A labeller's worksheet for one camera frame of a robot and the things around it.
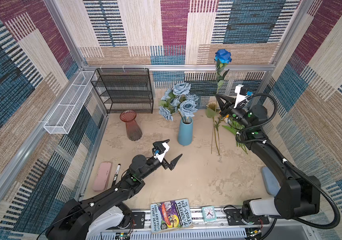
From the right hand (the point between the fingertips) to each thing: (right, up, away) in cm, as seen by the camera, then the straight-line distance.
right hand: (216, 96), depth 70 cm
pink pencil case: (-60, -44, +16) cm, 76 cm away
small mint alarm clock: (-2, -57, +4) cm, 57 cm away
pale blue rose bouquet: (-17, 0, +8) cm, 19 cm away
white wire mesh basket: (-86, -4, +26) cm, 90 cm away
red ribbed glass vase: (-45, -18, +27) cm, 55 cm away
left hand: (-19, -23, +2) cm, 30 cm away
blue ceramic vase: (-12, -20, +23) cm, 33 cm away
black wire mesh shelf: (-54, +12, +39) cm, 68 cm away
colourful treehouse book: (-21, -57, +3) cm, 60 cm away
